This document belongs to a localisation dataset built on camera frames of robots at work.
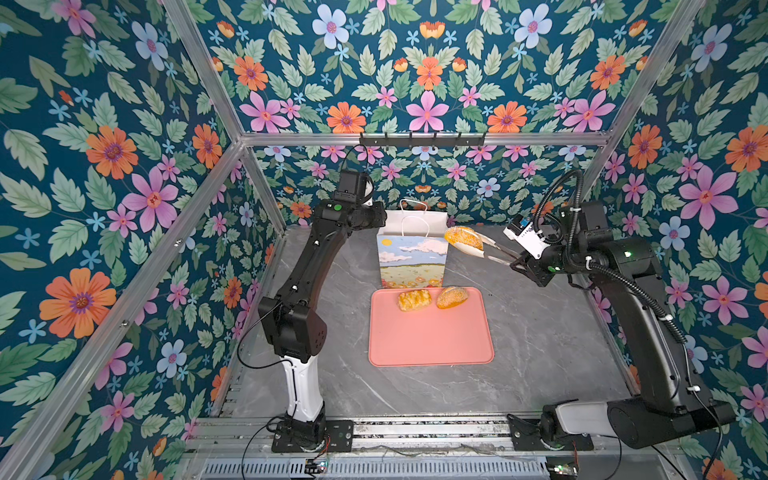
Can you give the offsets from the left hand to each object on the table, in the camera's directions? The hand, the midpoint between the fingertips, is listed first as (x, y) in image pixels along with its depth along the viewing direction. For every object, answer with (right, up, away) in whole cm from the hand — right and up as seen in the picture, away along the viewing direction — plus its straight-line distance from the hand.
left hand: (386, 205), depth 82 cm
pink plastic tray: (+13, -39, +9) cm, 42 cm away
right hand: (+33, -14, -13) cm, 38 cm away
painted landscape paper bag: (+7, -12, +4) cm, 14 cm away
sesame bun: (+20, -28, +14) cm, 37 cm away
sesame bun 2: (+20, -9, -7) cm, 23 cm away
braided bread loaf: (+8, -28, +12) cm, 32 cm away
